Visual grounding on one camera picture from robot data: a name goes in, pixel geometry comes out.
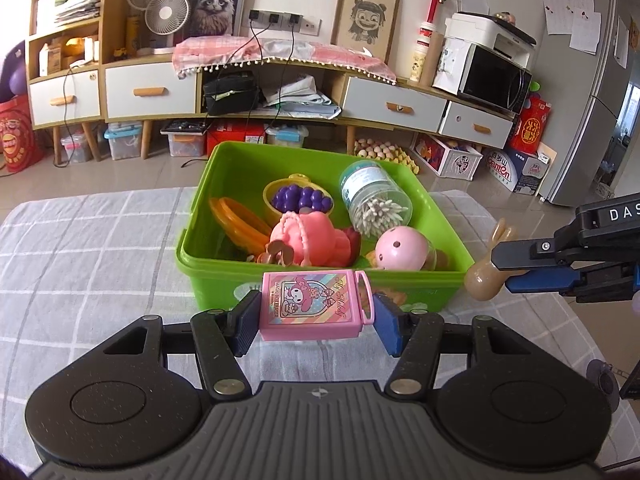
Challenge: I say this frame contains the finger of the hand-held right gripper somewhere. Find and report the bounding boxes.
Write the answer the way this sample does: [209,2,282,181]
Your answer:
[490,237,576,272]
[505,266,586,296]

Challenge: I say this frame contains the folded pale plastic sheets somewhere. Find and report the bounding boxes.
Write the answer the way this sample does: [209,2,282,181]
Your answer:
[260,74,343,120]

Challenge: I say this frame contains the yellow toy cup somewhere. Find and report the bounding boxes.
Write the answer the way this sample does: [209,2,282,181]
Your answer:
[263,174,335,228]

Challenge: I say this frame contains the stacked paper cups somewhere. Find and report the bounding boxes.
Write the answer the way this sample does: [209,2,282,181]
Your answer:
[409,20,433,85]

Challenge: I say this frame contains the red cardboard box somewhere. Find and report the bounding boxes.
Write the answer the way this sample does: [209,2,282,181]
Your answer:
[206,120,268,147]

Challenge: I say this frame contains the pink plastic ball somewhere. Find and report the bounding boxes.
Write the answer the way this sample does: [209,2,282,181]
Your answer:
[375,226,438,271]

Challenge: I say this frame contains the tall yellow box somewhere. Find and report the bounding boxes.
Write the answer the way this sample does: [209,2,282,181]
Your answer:
[125,14,143,56]

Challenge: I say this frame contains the white paper sheet on microwave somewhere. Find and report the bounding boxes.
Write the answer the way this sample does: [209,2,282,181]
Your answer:
[432,35,473,93]

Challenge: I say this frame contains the red gift bag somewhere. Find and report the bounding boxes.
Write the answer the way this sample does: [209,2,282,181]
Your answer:
[507,96,553,156]

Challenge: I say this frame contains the orange round lid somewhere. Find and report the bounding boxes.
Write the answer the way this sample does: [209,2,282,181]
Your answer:
[209,196,272,257]

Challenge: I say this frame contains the white printer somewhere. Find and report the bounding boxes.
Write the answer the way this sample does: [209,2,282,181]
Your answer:
[444,11,537,58]

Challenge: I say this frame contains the yellow egg tray with eggs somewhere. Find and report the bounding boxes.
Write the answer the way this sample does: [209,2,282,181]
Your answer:
[354,137,420,175]

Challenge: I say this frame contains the wide bin with blue lid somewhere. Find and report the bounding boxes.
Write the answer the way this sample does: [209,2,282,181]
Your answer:
[265,125,309,150]

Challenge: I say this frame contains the white crate with red print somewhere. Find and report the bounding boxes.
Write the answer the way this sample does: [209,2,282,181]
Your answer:
[411,132,483,181]

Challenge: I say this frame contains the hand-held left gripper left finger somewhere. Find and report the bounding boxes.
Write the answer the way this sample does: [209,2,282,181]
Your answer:
[102,291,262,403]

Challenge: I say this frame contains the clear cotton swab jar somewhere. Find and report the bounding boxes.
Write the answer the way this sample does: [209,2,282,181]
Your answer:
[339,159,414,239]

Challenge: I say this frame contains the red cartoon bag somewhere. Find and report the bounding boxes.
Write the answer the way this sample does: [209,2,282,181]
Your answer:
[0,94,45,173]

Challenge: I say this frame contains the red fluted toy mould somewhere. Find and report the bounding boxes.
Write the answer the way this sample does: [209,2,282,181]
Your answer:
[342,227,362,261]

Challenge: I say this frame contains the pink tasselled cloth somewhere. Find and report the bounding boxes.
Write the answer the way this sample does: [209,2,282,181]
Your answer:
[172,36,398,85]

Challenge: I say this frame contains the purple toy grapes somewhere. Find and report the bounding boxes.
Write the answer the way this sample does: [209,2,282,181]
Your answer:
[271,185,334,213]

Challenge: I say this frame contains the framed girl drawing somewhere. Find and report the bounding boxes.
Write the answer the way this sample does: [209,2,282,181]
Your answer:
[331,0,402,65]

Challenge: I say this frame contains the black and white microwave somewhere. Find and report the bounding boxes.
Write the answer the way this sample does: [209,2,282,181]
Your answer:
[457,42,533,116]

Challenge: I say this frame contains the small white desk fan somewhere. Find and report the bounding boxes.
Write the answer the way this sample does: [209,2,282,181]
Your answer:
[145,0,191,56]

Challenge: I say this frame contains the white wall socket row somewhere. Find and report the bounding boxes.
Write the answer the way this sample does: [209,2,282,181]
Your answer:
[248,9,322,36]

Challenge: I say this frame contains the small clear storage bin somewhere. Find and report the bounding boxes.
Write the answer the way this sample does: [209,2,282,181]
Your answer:
[60,132,93,163]

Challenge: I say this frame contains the clear bin with blue lid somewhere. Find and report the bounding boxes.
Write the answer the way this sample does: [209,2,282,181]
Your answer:
[104,125,142,161]

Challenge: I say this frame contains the white cabinet drawer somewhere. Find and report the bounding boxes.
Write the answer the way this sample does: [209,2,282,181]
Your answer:
[28,67,103,128]
[103,62,198,121]
[440,101,516,150]
[341,76,448,134]

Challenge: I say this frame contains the clear bin with dark lid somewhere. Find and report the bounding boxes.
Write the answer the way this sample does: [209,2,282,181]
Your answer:
[161,120,208,158]

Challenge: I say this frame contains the brown toy mushrooms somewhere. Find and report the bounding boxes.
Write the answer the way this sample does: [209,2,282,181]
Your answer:
[264,241,296,266]

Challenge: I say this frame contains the stack of papers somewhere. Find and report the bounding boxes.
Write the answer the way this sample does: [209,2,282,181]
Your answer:
[52,0,103,28]

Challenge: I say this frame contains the wooden media cabinet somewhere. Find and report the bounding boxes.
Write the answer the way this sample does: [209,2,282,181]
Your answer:
[25,0,521,166]

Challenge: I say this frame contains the small white carton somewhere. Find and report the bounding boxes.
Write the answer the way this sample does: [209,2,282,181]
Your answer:
[39,42,63,77]

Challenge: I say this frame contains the pink printed toy case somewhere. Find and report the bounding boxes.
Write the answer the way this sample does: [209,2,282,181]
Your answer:
[260,270,373,342]

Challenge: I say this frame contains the grey refrigerator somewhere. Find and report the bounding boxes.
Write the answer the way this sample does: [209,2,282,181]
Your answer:
[537,0,640,208]

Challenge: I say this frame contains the black device stand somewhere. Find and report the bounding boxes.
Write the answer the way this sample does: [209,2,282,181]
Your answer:
[620,350,640,401]

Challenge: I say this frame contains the grey checked tablecloth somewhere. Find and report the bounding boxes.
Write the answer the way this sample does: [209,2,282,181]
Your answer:
[0,187,640,411]

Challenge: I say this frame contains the purple balloon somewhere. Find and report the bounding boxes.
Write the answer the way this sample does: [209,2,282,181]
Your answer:
[0,40,28,103]

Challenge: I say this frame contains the black bag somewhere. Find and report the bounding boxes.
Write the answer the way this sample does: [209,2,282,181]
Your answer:
[202,71,263,116]

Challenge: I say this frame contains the pink pig toy with strap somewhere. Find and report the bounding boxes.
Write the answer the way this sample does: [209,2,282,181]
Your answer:
[269,211,353,267]

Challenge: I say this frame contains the blue and white carton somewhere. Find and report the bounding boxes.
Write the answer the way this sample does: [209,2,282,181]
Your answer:
[481,146,548,196]

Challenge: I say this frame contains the framed cat picture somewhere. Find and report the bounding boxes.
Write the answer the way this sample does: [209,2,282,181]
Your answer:
[187,0,248,38]

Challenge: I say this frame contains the white paper note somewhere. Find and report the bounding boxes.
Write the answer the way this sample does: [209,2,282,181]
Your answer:
[545,0,568,36]
[614,15,630,68]
[570,10,601,55]

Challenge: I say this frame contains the green plastic box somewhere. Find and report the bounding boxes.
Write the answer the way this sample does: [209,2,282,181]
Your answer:
[175,141,476,313]

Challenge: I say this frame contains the amber hand-shaped toy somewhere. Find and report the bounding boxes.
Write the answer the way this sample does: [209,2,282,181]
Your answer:
[464,218,519,302]

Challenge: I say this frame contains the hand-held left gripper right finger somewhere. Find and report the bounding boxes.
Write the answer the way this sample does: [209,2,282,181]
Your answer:
[372,294,532,399]

